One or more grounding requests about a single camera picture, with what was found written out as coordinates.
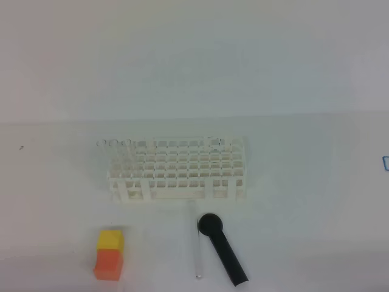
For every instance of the clear glass test tube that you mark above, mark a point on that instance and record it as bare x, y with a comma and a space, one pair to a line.
195, 239

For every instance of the white test tube rack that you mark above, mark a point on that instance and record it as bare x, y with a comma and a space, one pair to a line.
184, 168

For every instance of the black round-headed scoop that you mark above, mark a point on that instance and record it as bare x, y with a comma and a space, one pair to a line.
211, 226

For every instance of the yellow cube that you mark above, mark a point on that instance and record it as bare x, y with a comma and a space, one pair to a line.
111, 239

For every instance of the orange cube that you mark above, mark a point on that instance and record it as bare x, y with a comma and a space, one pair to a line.
108, 264

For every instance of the blue-outlined label at edge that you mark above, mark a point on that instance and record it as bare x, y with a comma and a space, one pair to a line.
385, 160

